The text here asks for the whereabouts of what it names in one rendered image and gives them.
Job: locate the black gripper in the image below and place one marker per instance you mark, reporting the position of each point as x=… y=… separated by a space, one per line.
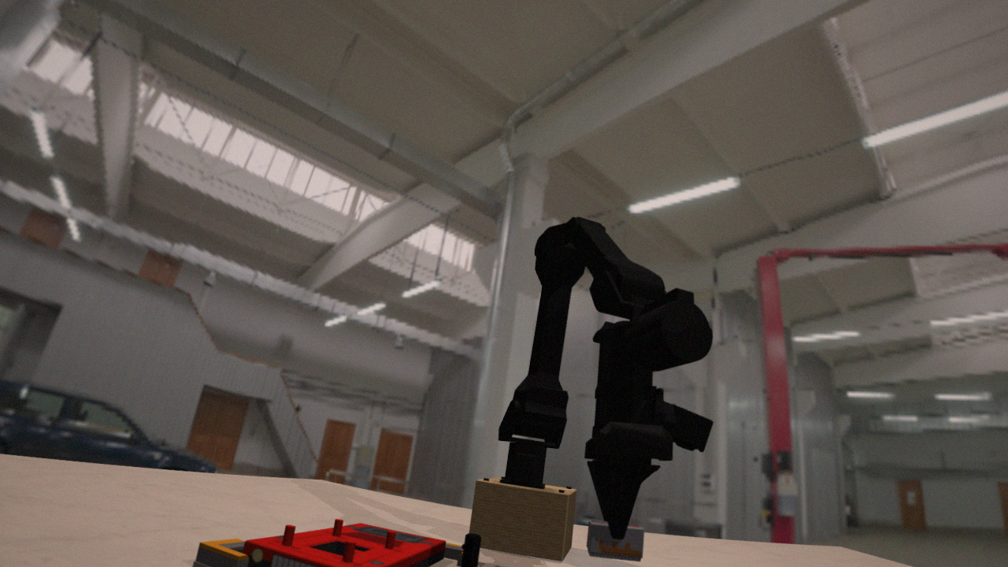
x=623 y=443

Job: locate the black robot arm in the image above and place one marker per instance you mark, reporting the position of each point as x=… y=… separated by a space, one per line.
x=663 y=331

